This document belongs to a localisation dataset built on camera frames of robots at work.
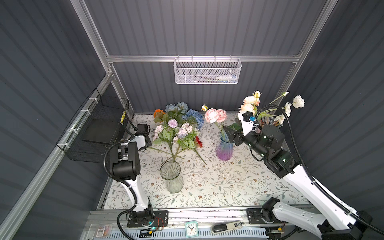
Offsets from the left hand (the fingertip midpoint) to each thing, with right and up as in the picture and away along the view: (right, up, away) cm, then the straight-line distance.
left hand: (140, 144), depth 100 cm
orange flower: (+9, +22, +12) cm, 27 cm away
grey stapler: (+47, -34, -33) cm, 67 cm away
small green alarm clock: (+35, -36, -31) cm, 59 cm away
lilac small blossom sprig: (+30, +7, -6) cm, 31 cm away
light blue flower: (+24, +26, +11) cm, 37 cm away
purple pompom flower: (+22, +14, -4) cm, 27 cm away
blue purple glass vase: (+56, -3, -3) cm, 57 cm away
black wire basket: (-13, +12, -27) cm, 32 cm away
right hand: (+54, +13, -35) cm, 65 cm away
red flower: (+39, +2, -3) cm, 39 cm away
